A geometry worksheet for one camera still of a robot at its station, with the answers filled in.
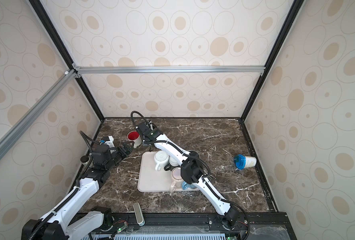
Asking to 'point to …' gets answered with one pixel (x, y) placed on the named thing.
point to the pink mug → (177, 179)
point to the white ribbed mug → (161, 158)
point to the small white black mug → (172, 164)
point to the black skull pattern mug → (194, 153)
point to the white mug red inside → (134, 136)
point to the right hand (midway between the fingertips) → (149, 139)
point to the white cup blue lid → (241, 161)
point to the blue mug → (185, 186)
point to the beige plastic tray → (150, 180)
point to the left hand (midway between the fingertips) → (133, 142)
